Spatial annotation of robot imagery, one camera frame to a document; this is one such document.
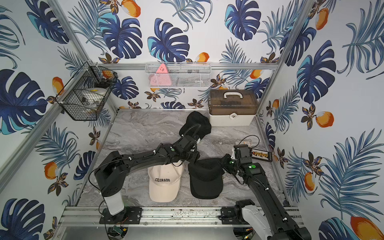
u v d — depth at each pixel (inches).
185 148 26.4
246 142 39.6
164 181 30.6
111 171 19.9
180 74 36.4
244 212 24.6
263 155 37.2
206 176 32.6
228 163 27.4
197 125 27.1
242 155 23.9
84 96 31.7
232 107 41.6
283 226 15.8
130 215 29.2
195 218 29.4
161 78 35.0
